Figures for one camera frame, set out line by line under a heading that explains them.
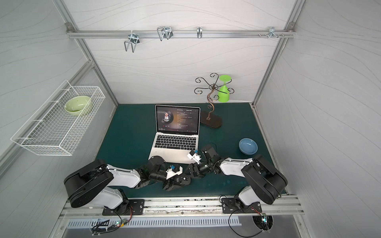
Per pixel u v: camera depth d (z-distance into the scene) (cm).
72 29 76
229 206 74
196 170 72
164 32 76
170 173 72
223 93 83
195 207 75
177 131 100
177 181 77
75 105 73
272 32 76
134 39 78
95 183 44
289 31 78
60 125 69
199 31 72
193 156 80
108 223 72
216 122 110
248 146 95
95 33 78
